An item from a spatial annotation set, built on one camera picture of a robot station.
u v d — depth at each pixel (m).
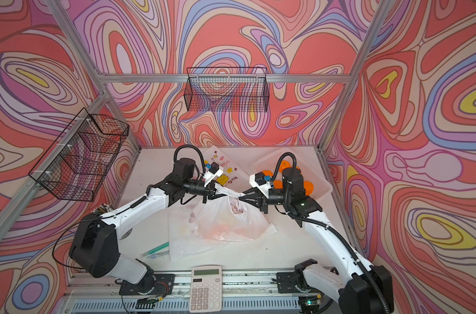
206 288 0.72
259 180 0.57
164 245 0.82
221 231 0.81
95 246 0.42
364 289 0.38
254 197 0.65
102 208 0.76
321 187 0.93
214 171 0.67
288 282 0.73
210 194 0.68
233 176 1.04
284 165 1.05
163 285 0.72
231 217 0.74
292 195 0.58
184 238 0.84
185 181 0.66
